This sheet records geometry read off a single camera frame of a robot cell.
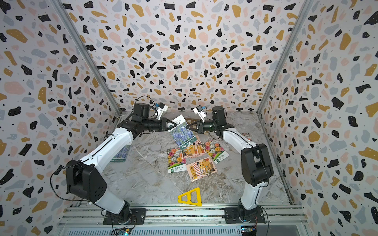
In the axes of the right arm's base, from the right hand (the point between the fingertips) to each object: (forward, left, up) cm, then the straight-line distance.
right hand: (188, 128), depth 81 cm
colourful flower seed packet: (-8, +9, -24) cm, 27 cm away
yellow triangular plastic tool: (-29, -1, -24) cm, 38 cm away
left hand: (-1, +6, +4) cm, 7 cm away
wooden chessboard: (+2, -2, +4) cm, 5 cm away
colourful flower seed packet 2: (+1, -16, -25) cm, 30 cm away
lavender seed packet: (-3, +3, -3) cm, 5 cm away
